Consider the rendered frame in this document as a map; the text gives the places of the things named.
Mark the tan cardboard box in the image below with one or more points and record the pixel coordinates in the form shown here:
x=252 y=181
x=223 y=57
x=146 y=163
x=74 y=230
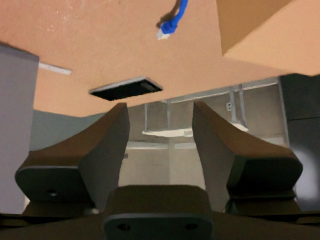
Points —
x=284 y=33

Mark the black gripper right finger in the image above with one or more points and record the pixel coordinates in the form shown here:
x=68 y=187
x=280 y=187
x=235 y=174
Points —
x=244 y=174

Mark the dark blue cable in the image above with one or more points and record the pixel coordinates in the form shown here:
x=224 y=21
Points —
x=180 y=12

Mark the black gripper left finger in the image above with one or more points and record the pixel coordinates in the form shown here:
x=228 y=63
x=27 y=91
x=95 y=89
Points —
x=74 y=177

